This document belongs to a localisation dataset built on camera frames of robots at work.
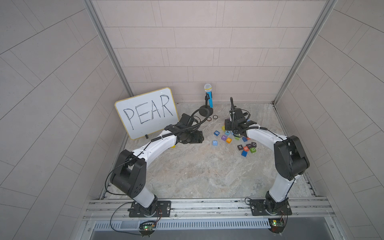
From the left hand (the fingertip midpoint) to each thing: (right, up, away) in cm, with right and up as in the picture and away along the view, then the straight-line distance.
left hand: (202, 137), depth 85 cm
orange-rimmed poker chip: (+6, +10, +23) cm, 26 cm away
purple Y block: (+15, -2, +11) cm, 19 cm away
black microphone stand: (+4, +17, +32) cm, 36 cm away
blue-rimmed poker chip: (+10, +12, +23) cm, 28 cm away
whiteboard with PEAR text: (-34, +14, +5) cm, 38 cm away
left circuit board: (-24, -36, -21) cm, 48 cm away
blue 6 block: (+10, +1, +14) cm, 17 cm away
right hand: (+17, +9, +11) cm, 22 cm away
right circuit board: (+34, -38, -17) cm, 54 cm away
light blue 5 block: (+8, -4, +9) cm, 13 cm away
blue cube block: (+26, -10, +4) cm, 28 cm away
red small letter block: (+27, -8, +6) cm, 29 cm away
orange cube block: (+18, -3, +11) cm, 21 cm away
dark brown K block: (+24, -7, +6) cm, 25 cm away
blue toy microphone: (+4, +30, +9) cm, 31 cm away
